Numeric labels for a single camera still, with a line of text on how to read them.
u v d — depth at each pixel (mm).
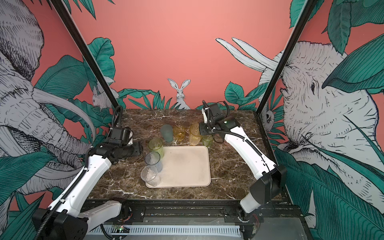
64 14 710
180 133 1043
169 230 701
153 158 888
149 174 797
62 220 367
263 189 407
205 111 613
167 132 1047
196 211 761
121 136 594
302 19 729
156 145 838
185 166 904
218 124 536
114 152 534
